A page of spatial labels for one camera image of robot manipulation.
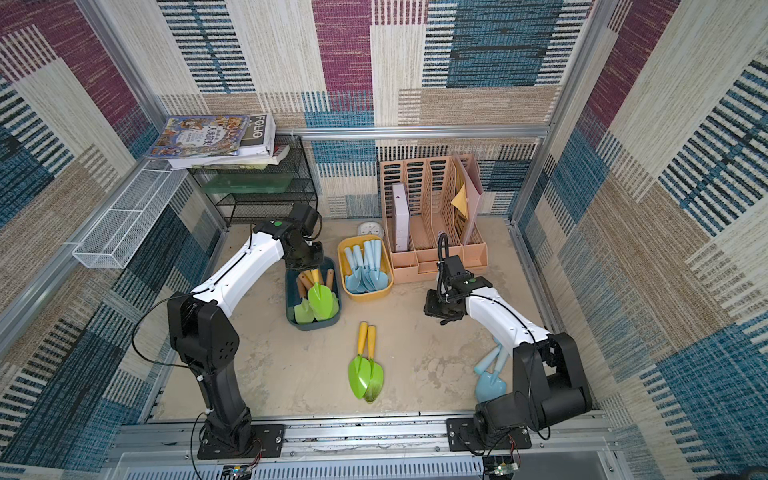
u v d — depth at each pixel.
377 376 0.82
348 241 1.08
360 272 1.01
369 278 0.99
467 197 0.92
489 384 0.82
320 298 0.87
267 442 0.73
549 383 0.43
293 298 0.97
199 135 0.81
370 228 1.15
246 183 0.98
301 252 0.74
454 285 0.67
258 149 0.81
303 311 0.96
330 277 0.99
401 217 0.96
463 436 0.73
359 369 0.83
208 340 0.49
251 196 1.15
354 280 0.98
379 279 1.01
